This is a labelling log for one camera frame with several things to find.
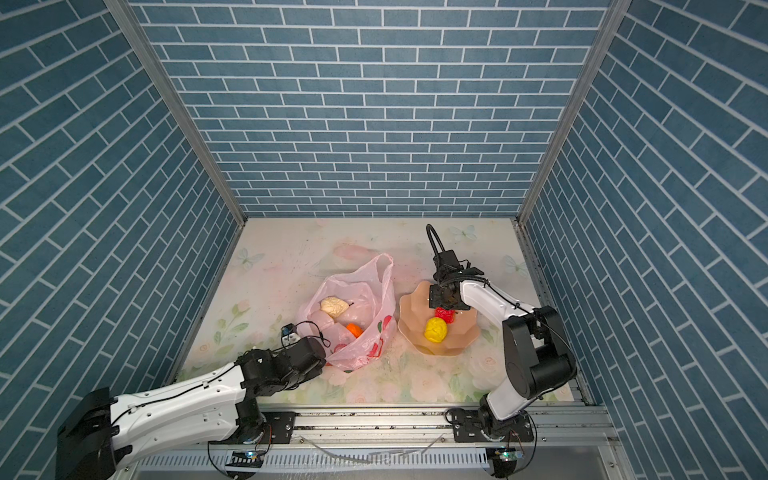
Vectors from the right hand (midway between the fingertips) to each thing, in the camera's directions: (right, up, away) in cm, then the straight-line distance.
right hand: (442, 297), depth 92 cm
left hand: (-35, -17, -11) cm, 40 cm away
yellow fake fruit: (-3, -8, -8) cm, 12 cm away
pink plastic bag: (-28, -6, +2) cm, 29 cm away
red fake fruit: (+1, -5, -4) cm, 6 cm away
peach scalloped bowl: (-9, -6, +1) cm, 11 cm away
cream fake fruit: (-33, -2, -2) cm, 34 cm away
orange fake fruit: (-26, -8, -8) cm, 29 cm away
